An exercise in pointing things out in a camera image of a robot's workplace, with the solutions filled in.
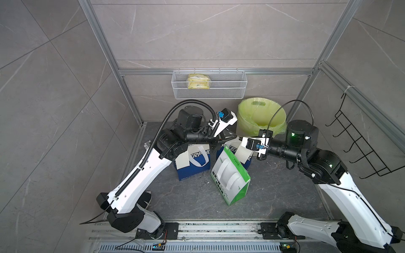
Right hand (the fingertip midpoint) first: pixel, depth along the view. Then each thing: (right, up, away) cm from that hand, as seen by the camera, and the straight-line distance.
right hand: (244, 134), depth 56 cm
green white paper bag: (-3, -20, +12) cm, 23 cm away
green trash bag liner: (+17, +13, +42) cm, 47 cm away
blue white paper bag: (-20, -13, +26) cm, 36 cm away
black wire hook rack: (+53, -10, +6) cm, 54 cm away
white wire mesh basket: (-3, +32, +45) cm, 55 cm away
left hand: (-4, +1, -1) cm, 4 cm away
